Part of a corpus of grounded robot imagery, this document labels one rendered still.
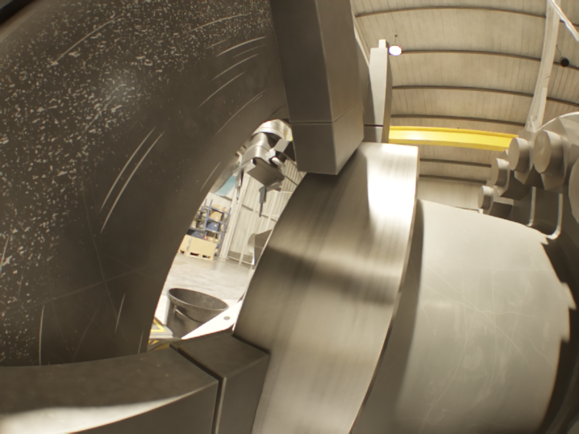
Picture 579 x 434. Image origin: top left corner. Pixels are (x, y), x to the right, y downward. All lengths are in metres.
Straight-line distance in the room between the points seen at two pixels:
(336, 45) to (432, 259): 0.15
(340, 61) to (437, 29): 8.48
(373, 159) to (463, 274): 0.10
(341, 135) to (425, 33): 8.51
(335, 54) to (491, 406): 0.24
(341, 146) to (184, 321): 1.04
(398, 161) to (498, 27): 8.70
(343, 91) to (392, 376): 0.18
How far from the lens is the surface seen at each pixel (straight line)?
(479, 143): 8.72
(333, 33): 0.15
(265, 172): 0.42
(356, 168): 0.17
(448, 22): 8.50
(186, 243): 7.22
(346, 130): 0.16
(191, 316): 1.10
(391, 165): 0.17
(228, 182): 0.88
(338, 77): 0.15
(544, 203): 0.34
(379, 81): 0.38
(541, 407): 0.23
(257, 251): 0.47
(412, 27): 8.60
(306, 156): 0.15
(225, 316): 0.36
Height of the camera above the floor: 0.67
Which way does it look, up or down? 10 degrees up
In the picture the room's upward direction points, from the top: 15 degrees clockwise
